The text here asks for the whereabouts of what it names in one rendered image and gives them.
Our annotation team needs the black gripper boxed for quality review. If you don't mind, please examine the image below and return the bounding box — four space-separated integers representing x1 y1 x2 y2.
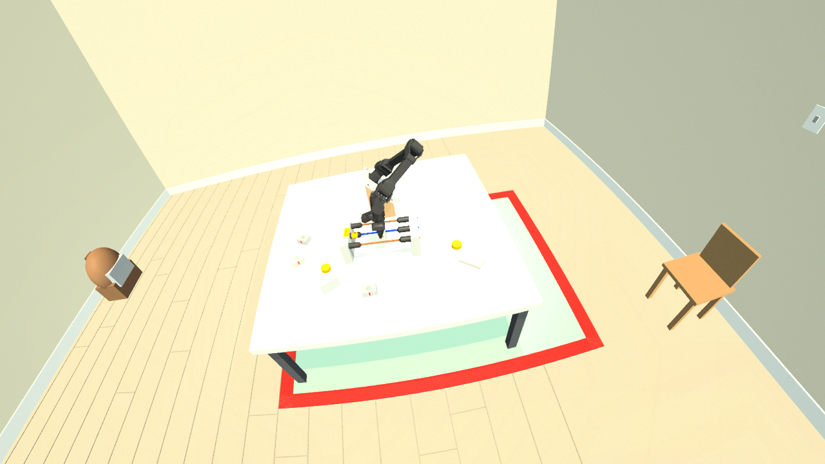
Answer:
371 209 385 239

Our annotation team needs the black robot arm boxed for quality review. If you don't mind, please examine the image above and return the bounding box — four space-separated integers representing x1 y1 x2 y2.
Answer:
361 138 424 224

